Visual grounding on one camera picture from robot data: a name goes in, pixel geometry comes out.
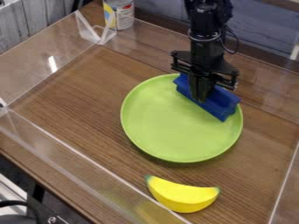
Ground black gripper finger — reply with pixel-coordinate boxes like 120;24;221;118
200;77;216;101
188;73;201;101

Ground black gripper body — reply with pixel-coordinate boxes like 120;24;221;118
170;51;238;90

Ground blue star-shaped block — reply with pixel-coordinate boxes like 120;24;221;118
172;73;240;122

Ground green round plate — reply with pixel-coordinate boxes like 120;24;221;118
120;73;244;163

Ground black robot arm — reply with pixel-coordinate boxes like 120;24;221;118
170;0;238;102

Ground white can with label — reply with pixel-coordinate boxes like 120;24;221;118
102;0;134;31

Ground yellow toy banana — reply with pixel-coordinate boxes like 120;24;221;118
144;175;220;214

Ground clear acrylic enclosure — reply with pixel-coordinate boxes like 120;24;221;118
0;8;299;224

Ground black cable lower left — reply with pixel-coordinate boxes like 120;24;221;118
0;199;40;224

